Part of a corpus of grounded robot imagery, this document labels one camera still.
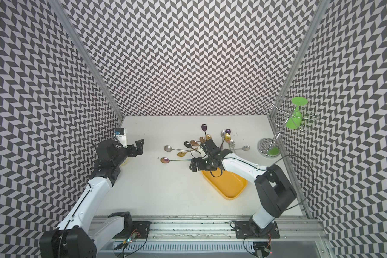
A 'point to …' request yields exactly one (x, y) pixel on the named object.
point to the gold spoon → (208, 137)
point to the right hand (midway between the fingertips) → (198, 169)
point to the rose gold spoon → (202, 139)
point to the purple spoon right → (228, 130)
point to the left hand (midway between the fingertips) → (135, 141)
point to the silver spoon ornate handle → (231, 144)
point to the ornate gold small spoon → (183, 153)
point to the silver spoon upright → (222, 133)
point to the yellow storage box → (228, 185)
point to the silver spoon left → (168, 148)
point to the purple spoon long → (204, 128)
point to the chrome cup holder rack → (285, 115)
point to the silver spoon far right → (246, 148)
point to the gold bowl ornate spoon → (228, 138)
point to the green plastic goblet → (294, 122)
